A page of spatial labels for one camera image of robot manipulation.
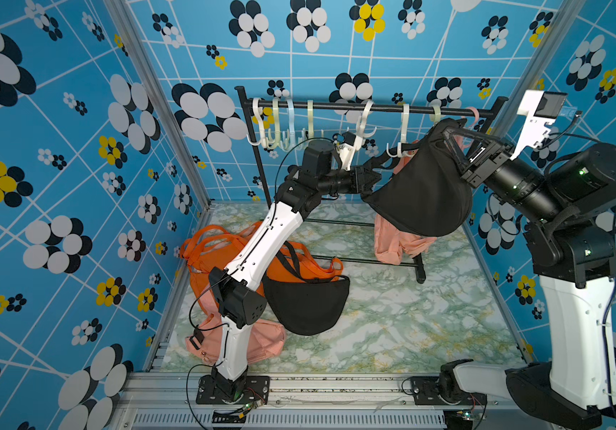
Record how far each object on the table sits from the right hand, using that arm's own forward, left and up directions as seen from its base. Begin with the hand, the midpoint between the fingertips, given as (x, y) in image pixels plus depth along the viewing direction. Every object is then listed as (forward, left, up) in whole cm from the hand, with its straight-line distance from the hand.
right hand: (452, 128), depth 43 cm
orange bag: (+20, +65, -61) cm, 92 cm away
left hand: (+13, +5, -20) cm, 25 cm away
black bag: (-3, +27, -62) cm, 68 cm away
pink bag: (-15, +38, -58) cm, 71 cm away
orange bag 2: (+10, +31, -57) cm, 65 cm away
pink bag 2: (+11, -1, -46) cm, 47 cm away
